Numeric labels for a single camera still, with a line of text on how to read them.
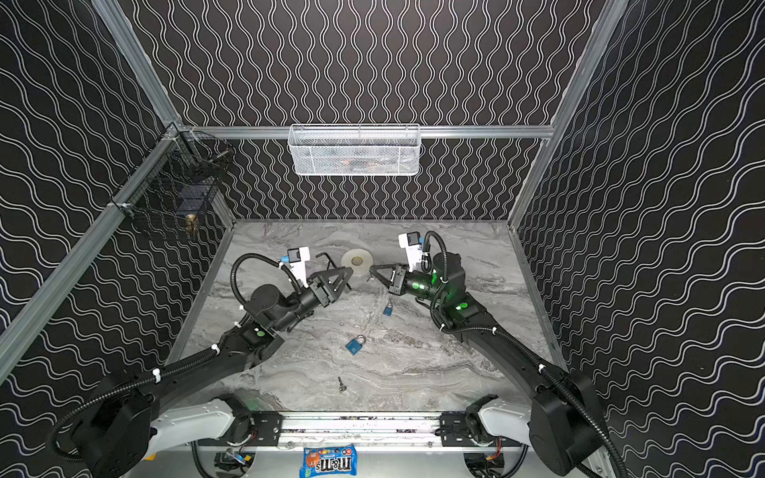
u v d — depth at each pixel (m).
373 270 0.71
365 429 0.76
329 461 0.69
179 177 0.97
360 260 1.08
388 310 0.96
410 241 0.67
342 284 0.66
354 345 0.88
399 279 0.64
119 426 0.40
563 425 0.40
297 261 0.65
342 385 0.82
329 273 0.62
